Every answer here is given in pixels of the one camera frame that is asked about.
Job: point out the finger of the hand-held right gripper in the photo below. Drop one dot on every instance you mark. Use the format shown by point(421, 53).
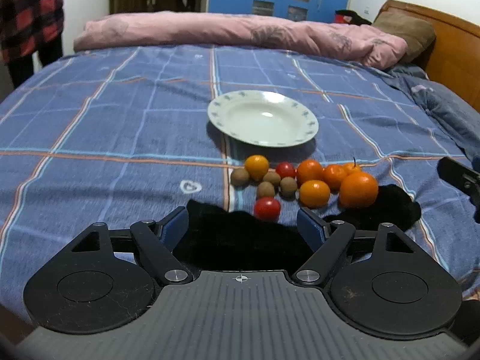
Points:
point(455, 172)

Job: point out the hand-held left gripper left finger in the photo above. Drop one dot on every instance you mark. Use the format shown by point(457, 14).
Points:
point(175, 227)

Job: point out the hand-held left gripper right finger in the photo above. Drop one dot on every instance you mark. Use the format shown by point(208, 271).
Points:
point(309, 227)

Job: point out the brown kiwi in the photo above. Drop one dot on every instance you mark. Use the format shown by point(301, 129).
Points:
point(240, 176)
point(271, 178)
point(288, 186)
point(266, 189)

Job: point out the large orange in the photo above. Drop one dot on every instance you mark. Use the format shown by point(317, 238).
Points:
point(358, 189)

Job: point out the white floral plate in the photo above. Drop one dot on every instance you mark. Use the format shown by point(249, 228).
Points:
point(262, 120)

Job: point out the red tomato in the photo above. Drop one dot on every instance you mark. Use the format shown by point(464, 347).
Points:
point(285, 170)
point(267, 209)

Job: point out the black cloth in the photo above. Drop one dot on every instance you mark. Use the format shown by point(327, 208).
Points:
point(232, 240)

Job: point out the grey-blue quilt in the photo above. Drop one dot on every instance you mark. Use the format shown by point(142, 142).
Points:
point(446, 108)

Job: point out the small orange with stem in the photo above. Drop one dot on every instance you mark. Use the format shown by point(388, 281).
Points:
point(351, 167)

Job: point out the blue checked bed sheet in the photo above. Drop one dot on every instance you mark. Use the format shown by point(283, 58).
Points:
point(112, 138)

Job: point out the wooden headboard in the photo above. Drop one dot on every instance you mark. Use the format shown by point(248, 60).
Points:
point(457, 52)

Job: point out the brown pillow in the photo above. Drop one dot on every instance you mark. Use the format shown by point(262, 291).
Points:
point(408, 33)

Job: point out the black and red clothing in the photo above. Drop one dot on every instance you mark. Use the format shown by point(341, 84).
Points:
point(350, 17)

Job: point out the pink quilt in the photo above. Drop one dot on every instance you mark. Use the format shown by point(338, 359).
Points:
point(225, 30)

